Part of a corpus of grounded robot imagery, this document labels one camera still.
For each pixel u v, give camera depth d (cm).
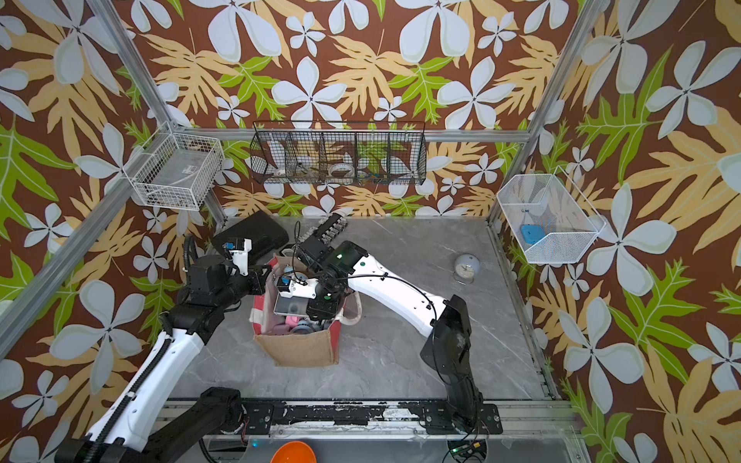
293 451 66
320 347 69
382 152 97
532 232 80
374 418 75
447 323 45
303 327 81
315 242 61
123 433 39
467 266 97
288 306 78
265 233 106
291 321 82
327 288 62
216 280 58
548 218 84
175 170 84
